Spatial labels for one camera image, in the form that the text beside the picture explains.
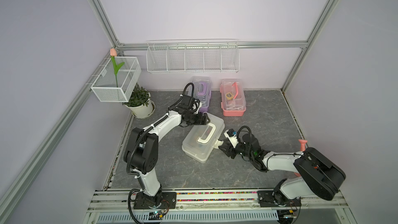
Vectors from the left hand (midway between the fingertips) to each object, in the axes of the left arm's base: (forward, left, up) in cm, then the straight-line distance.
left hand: (205, 122), depth 89 cm
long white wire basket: (+39, +5, +19) cm, 43 cm away
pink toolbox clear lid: (+24, -22, +4) cm, 33 cm away
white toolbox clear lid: (-11, +2, 0) cm, 11 cm away
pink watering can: (-18, -51, -1) cm, 54 cm away
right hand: (-11, -8, -5) cm, 15 cm away
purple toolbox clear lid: (+25, 0, 0) cm, 25 cm away
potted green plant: (+14, +39, +3) cm, 42 cm away
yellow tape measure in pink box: (+23, -19, -4) cm, 30 cm away
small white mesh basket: (+7, +48, +23) cm, 53 cm away
